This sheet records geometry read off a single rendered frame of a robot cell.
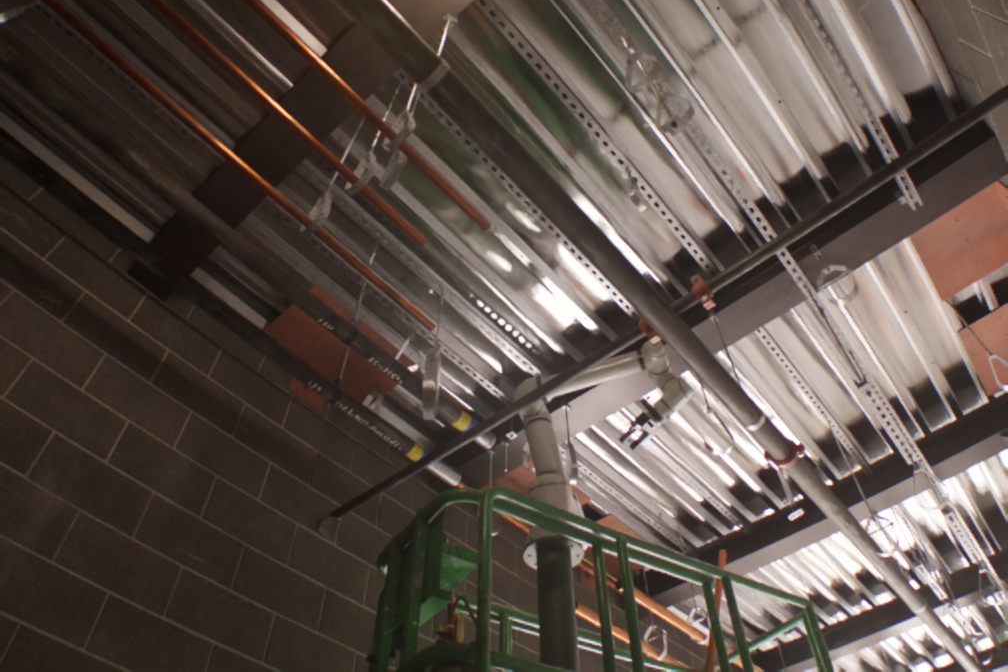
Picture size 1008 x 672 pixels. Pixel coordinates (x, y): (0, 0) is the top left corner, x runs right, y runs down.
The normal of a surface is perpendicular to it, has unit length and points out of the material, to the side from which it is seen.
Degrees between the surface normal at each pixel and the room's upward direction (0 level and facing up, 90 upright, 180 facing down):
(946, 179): 180
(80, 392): 90
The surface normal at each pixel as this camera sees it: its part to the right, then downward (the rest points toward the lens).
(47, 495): 0.76, -0.53
